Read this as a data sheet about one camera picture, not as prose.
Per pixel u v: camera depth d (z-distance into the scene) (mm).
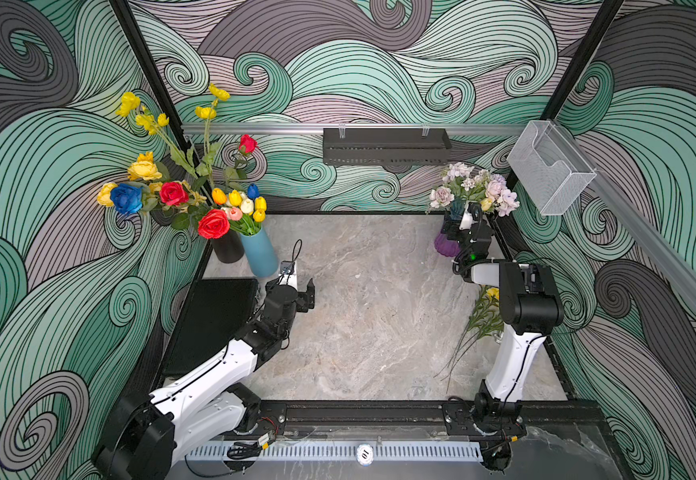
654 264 590
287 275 684
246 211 764
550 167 777
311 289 749
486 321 877
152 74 813
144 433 392
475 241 765
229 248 1001
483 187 877
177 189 657
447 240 931
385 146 971
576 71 807
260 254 920
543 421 744
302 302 634
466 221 875
